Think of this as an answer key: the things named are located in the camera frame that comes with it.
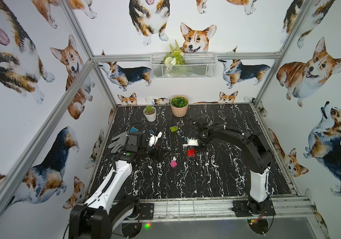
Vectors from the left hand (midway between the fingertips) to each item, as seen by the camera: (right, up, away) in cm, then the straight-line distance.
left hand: (165, 146), depth 80 cm
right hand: (+17, -3, +12) cm, 21 cm away
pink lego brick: (+4, -12, +8) cm, 15 cm away
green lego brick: (+3, +7, +26) cm, 27 cm away
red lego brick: (+15, -6, +12) cm, 20 cm away
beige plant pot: (+8, +24, +26) cm, 37 cm away
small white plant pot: (-13, +19, +26) cm, 35 cm away
